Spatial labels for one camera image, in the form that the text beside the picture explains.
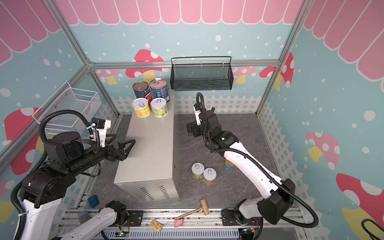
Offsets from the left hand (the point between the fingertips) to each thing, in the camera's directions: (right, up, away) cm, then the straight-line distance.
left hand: (125, 142), depth 58 cm
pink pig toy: (+19, -40, +13) cm, 46 cm away
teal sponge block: (-27, -33, +20) cm, 47 cm away
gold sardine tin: (+46, -15, +26) cm, 55 cm away
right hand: (+27, +10, +15) cm, 33 cm away
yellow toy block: (+8, -41, +13) cm, 44 cm away
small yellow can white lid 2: (+35, -21, +25) cm, 48 cm away
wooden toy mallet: (+32, -35, +19) cm, 51 cm away
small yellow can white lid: (+29, -18, +27) cm, 43 cm away
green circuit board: (-8, -46, +14) cm, 49 cm away
